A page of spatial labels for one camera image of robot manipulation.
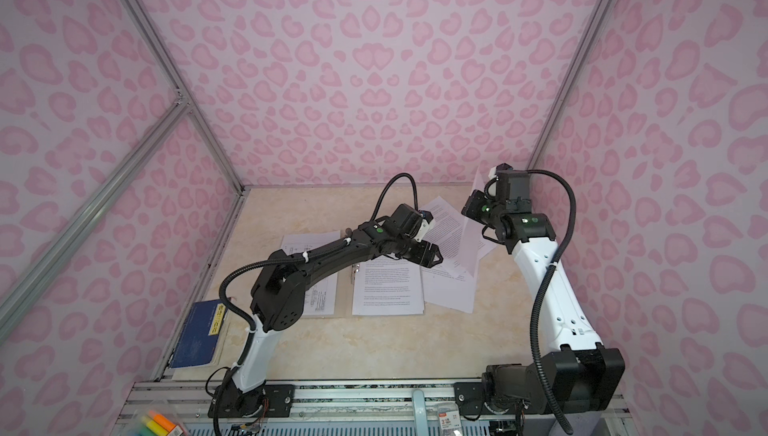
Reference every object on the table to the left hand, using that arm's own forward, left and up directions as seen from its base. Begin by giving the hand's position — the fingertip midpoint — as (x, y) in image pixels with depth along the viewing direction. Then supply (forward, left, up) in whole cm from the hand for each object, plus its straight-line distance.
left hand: (438, 253), depth 86 cm
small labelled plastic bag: (-39, +1, -9) cm, 40 cm away
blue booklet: (-18, +67, -11) cm, 70 cm away
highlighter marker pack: (-38, +70, -11) cm, 80 cm away
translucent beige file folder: (-7, +28, -12) cm, 31 cm away
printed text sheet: (-4, +16, -12) cm, 20 cm away
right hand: (+5, -6, +18) cm, 19 cm away
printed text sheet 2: (-4, -7, +13) cm, 15 cm away
